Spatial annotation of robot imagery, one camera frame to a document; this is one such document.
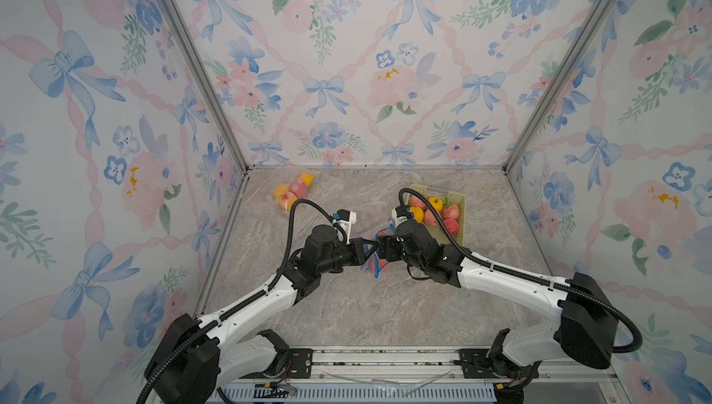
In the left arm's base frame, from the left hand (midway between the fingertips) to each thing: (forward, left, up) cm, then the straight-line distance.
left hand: (382, 245), depth 74 cm
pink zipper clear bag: (+31, +39, -16) cm, 52 cm away
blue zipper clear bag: (-4, +2, -3) cm, 5 cm away
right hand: (+5, -1, -5) cm, 7 cm away
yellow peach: (+39, +27, -15) cm, 50 cm away
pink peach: (-4, 0, -2) cm, 5 cm away
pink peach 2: (+33, +30, -16) cm, 47 cm away
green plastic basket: (+28, -28, -15) cm, 43 cm away
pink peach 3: (+17, -26, -15) cm, 34 cm away
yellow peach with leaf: (+26, -22, -15) cm, 38 cm away
